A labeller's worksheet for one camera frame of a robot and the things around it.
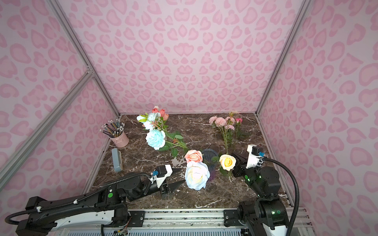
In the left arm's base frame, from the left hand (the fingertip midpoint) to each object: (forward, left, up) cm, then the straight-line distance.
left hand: (182, 176), depth 58 cm
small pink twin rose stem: (+46, -22, -21) cm, 55 cm away
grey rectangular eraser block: (+22, +43, -25) cm, 55 cm away
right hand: (+10, -21, -1) cm, 23 cm away
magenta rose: (+51, -38, -25) cm, 69 cm away
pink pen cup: (+32, +43, -23) cm, 58 cm away
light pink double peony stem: (+48, -31, -24) cm, 62 cm away
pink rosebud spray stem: (+55, -32, -22) cm, 68 cm away
